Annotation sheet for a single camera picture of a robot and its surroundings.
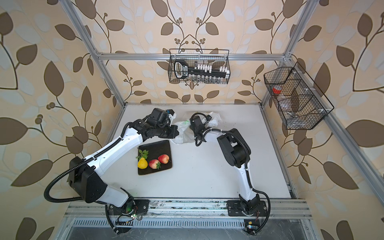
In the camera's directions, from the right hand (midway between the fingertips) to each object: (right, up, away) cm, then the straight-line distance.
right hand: (194, 125), depth 103 cm
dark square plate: (-25, -16, -10) cm, 31 cm away
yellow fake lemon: (-29, -21, -19) cm, 41 cm away
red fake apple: (-18, -19, -17) cm, 31 cm away
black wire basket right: (+54, +12, -30) cm, 63 cm away
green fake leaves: (-30, -16, -16) cm, 38 cm away
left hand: (-7, -2, -25) cm, 26 cm away
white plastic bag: (-6, -3, -21) cm, 22 cm away
